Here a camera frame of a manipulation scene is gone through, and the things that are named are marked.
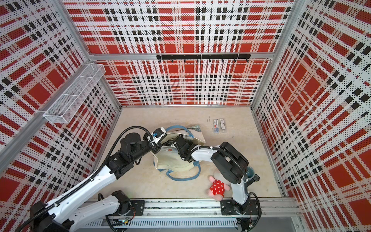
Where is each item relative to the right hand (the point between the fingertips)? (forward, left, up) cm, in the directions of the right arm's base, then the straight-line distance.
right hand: (188, 141), depth 95 cm
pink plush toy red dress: (-30, -16, +1) cm, 34 cm away
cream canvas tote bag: (-12, +13, -1) cm, 17 cm away
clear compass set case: (+15, -20, -4) cm, 25 cm away
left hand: (-8, +10, +22) cm, 25 cm away
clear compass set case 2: (+16, -25, -4) cm, 30 cm away
